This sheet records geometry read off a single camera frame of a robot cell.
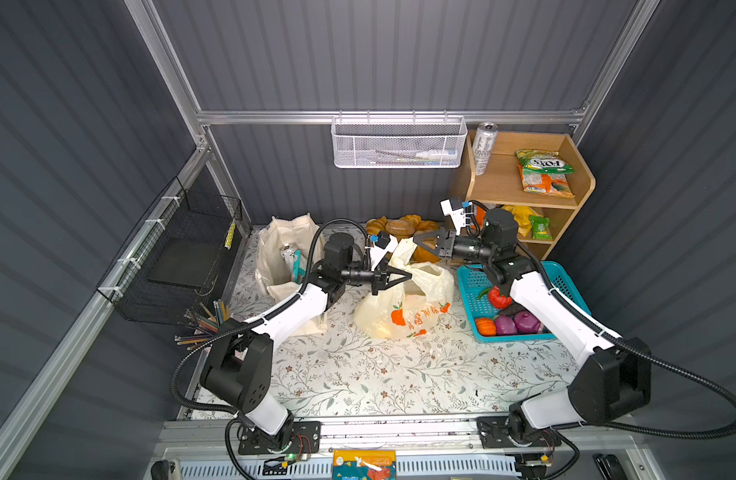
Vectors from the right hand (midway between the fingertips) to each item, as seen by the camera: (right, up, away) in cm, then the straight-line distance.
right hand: (417, 244), depth 71 cm
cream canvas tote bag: (-39, -8, +12) cm, 41 cm away
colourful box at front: (-13, -52, -1) cm, 54 cm away
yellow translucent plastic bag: (-1, -17, +11) cm, 21 cm away
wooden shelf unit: (+28, +18, +17) cm, 38 cm away
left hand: (-1, -7, +4) cm, 8 cm away
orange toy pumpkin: (+23, -24, +16) cm, 36 cm away
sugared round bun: (-1, +7, +40) cm, 41 cm away
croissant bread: (-10, +9, +45) cm, 47 cm away
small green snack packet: (+42, +7, +23) cm, 49 cm away
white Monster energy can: (-39, -1, +24) cm, 46 cm away
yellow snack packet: (+38, +10, +25) cm, 47 cm away
